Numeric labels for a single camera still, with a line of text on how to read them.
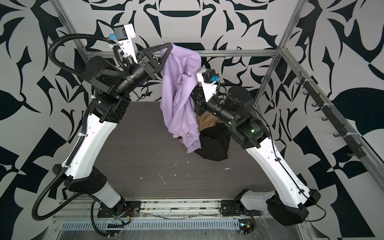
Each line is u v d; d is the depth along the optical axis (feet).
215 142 2.89
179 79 1.74
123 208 2.21
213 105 1.51
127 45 1.25
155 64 1.37
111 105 1.34
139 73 1.35
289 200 1.21
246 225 2.34
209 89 1.42
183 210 2.48
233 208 2.44
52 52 0.93
